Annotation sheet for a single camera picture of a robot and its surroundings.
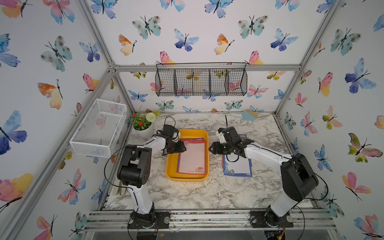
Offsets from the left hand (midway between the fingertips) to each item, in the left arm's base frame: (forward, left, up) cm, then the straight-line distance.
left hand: (184, 147), depth 97 cm
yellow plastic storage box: (-16, +7, -4) cm, 18 cm away
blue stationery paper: (-12, -30, -2) cm, 32 cm away
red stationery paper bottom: (-8, -5, -2) cm, 10 cm away
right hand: (-5, -17, +8) cm, 19 cm away
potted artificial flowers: (+12, +26, +11) cm, 31 cm away
